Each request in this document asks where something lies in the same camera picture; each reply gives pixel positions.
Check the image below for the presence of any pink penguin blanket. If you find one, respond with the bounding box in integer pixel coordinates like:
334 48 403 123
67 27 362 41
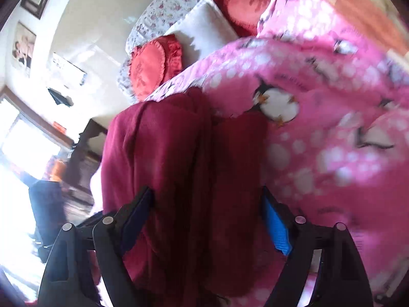
150 0 408 306

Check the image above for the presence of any wall photo poster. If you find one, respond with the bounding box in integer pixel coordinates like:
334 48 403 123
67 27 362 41
12 22 36 73

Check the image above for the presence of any white square pillow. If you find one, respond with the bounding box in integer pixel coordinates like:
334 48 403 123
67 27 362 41
164 0 238 69

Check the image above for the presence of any small red heart cushion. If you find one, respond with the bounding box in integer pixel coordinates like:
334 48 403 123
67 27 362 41
213 0 270 37

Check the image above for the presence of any dark red knitted garment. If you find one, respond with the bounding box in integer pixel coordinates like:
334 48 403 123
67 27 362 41
101 87 269 306

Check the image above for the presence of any large red heart cushion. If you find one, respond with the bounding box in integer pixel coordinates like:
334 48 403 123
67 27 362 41
129 34 183 101

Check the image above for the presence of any orange patterned cloth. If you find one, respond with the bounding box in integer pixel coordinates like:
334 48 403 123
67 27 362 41
327 0 408 64

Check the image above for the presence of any dark wooden desk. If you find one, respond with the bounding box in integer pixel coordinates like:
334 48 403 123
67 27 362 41
61 119 107 206

